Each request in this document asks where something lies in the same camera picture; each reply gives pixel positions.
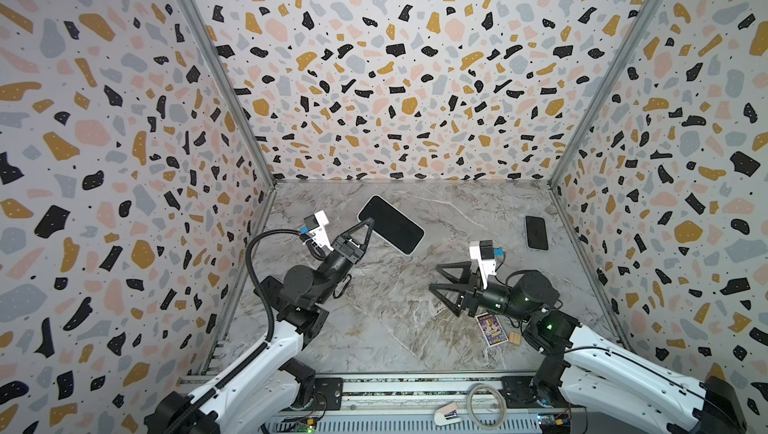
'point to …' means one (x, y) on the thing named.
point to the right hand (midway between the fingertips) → (433, 279)
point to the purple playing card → (492, 329)
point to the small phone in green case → (536, 232)
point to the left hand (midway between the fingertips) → (373, 220)
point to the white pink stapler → (447, 415)
